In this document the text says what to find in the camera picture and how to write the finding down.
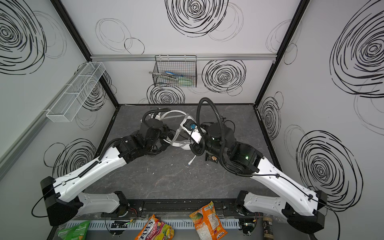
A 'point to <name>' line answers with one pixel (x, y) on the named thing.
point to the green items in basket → (182, 81)
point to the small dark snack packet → (213, 158)
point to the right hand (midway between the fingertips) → (185, 129)
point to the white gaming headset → (181, 145)
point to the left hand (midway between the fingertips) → (163, 122)
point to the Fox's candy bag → (155, 229)
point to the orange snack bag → (207, 224)
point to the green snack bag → (79, 232)
